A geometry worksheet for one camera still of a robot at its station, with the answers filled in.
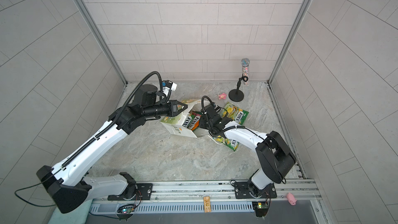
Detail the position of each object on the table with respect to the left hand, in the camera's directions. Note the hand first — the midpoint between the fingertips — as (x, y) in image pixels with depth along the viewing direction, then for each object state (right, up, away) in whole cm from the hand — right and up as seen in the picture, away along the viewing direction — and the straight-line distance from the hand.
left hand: (191, 106), depth 64 cm
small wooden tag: (+7, -43, +3) cm, 44 cm away
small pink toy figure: (+18, +4, +41) cm, 45 cm away
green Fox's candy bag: (+24, -7, +32) cm, 41 cm away
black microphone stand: (+28, +5, +44) cm, 52 cm away
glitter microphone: (+28, +23, +21) cm, 42 cm away
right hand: (+2, -11, +23) cm, 25 cm away
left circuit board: (-27, -44, 0) cm, 51 cm away
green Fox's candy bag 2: (+21, -23, +20) cm, 37 cm away
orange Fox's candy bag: (0, -11, +22) cm, 25 cm away
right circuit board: (+31, -46, +4) cm, 55 cm away
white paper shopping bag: (-10, -9, +12) cm, 18 cm away
